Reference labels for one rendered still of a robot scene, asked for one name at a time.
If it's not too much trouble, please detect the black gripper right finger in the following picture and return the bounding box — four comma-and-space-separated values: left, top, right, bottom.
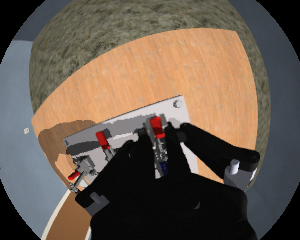
160, 113, 260, 218

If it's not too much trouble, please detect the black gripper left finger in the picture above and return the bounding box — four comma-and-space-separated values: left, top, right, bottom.
75, 118, 156, 224

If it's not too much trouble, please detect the blue rectangular block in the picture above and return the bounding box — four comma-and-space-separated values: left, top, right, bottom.
159, 160, 168, 175

